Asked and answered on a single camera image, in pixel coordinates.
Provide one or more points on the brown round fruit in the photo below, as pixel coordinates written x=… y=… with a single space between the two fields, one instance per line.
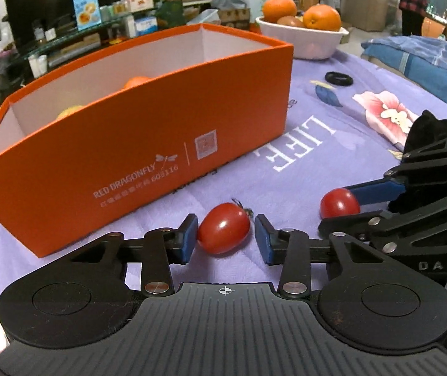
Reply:
x=290 y=22

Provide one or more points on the blue face mask box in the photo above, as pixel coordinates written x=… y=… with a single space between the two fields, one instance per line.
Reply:
x=146 y=26

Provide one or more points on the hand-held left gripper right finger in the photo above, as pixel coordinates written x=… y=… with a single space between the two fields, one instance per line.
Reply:
x=262 y=243

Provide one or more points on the round yellow pear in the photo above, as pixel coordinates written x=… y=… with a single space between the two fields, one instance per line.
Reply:
x=70 y=112

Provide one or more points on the white plastic bowl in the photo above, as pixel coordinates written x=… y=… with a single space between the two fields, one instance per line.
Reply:
x=309 y=45

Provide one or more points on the clear plastic container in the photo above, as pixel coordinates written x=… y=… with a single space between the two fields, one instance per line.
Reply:
x=206 y=16

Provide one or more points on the black cloth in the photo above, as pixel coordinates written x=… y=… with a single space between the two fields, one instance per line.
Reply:
x=427 y=133

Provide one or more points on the large cardboard box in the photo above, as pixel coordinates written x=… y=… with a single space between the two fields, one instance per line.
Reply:
x=376 y=0

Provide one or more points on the blue blanket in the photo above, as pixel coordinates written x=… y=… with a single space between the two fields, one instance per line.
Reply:
x=419 y=62

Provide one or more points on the orange cardboard box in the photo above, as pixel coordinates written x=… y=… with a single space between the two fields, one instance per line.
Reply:
x=129 y=156

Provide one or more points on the large orange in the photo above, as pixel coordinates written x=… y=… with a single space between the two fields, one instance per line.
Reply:
x=137 y=82

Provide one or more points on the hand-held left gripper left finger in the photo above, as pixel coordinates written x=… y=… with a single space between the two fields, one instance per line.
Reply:
x=188 y=239

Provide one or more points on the blue snack bag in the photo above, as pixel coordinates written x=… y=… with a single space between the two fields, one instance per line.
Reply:
x=87 y=9

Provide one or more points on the oblong red cherry tomato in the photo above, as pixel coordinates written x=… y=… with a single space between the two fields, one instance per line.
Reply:
x=223 y=233

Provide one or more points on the purple floral tablecloth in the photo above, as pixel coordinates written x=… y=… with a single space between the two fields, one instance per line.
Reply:
x=325 y=145

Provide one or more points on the navel orange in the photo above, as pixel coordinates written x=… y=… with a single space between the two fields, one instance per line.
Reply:
x=279 y=8
x=321 y=16

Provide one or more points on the round red cherry tomato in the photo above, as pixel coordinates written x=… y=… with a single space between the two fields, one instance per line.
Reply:
x=339 y=203

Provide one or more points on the dark green bag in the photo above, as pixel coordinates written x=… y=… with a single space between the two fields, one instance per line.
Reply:
x=170 y=15

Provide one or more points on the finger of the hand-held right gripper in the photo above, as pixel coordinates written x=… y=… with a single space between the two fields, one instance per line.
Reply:
x=380 y=192
x=345 y=225

